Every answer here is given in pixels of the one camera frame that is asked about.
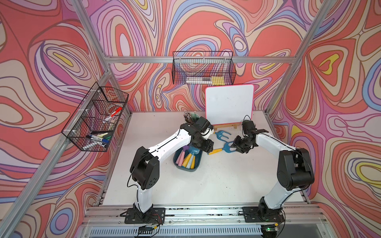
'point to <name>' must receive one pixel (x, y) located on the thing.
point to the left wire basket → (93, 124)
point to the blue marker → (97, 138)
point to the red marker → (116, 112)
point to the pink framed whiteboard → (228, 103)
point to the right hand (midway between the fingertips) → (234, 150)
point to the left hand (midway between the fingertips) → (210, 148)
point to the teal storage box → (197, 160)
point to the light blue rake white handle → (198, 151)
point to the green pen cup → (190, 117)
